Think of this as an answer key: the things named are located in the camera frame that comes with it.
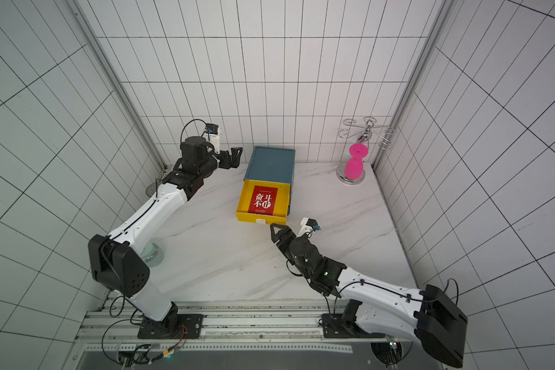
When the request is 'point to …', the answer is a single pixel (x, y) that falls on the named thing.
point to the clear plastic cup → (151, 189)
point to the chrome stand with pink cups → (352, 172)
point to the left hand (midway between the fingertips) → (229, 151)
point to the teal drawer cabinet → (272, 164)
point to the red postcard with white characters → (263, 200)
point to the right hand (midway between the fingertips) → (271, 225)
